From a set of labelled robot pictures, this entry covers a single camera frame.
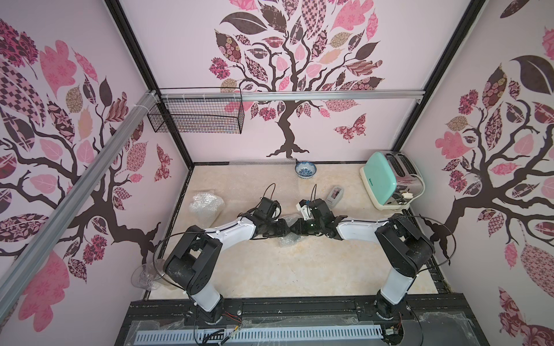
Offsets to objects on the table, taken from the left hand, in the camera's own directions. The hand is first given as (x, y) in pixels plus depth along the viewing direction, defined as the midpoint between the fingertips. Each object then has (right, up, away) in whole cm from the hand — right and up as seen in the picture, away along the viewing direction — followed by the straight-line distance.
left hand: (287, 234), depth 89 cm
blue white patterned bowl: (+11, +29, +27) cm, 42 cm away
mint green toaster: (+45, +23, +3) cm, 50 cm away
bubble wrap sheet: (-36, +11, +6) cm, 38 cm away
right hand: (+2, +3, +1) cm, 4 cm away
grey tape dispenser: (+23, +15, +14) cm, 31 cm away
